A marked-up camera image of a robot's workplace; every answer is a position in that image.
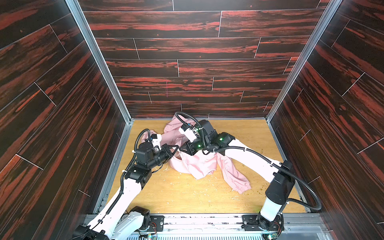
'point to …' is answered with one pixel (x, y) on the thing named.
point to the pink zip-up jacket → (200, 166)
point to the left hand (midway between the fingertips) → (180, 147)
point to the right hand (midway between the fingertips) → (182, 145)
